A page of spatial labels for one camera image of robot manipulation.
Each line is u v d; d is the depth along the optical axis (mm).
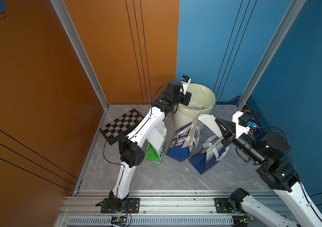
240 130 456
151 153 860
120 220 714
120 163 579
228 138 471
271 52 855
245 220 695
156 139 780
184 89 699
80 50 850
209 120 570
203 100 968
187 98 713
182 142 770
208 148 668
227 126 501
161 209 726
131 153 533
